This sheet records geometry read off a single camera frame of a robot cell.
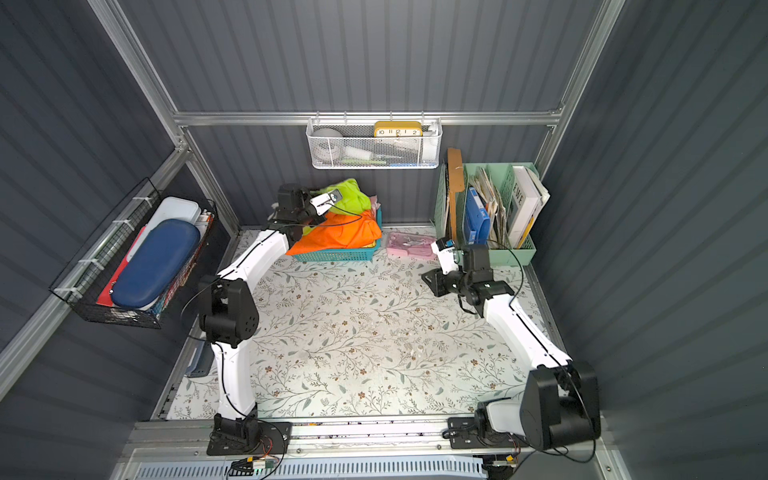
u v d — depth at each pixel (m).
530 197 0.94
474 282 0.64
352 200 0.91
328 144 0.83
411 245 1.14
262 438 0.73
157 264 0.67
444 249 0.74
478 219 0.96
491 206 0.96
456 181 0.91
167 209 0.79
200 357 0.83
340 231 1.02
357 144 0.91
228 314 0.55
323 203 0.83
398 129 0.87
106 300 0.65
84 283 0.61
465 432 0.74
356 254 1.05
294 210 0.75
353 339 0.91
